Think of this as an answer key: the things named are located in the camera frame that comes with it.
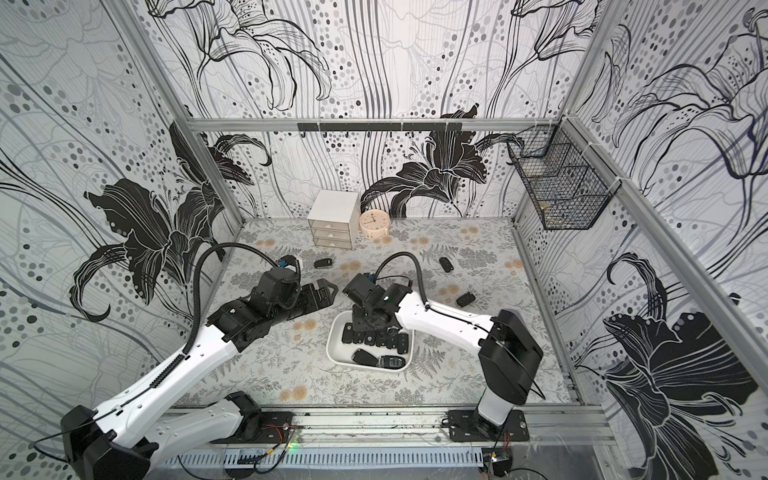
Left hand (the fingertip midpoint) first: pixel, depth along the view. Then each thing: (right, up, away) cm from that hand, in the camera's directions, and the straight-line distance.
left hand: (328, 299), depth 77 cm
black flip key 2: (+40, -3, +18) cm, 44 cm away
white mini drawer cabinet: (-3, +23, +25) cm, 34 cm away
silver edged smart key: (+16, -19, +5) cm, 25 cm away
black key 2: (+8, -18, +8) cm, 21 cm away
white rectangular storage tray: (+15, -16, +9) cm, 23 cm away
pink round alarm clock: (+10, +23, +38) cm, 46 cm away
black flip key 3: (+3, -12, +11) cm, 17 cm away
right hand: (+9, -7, +6) cm, 13 cm away
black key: (-8, +8, +28) cm, 30 cm away
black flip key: (+36, +8, +28) cm, 46 cm away
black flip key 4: (+20, -14, +9) cm, 26 cm away
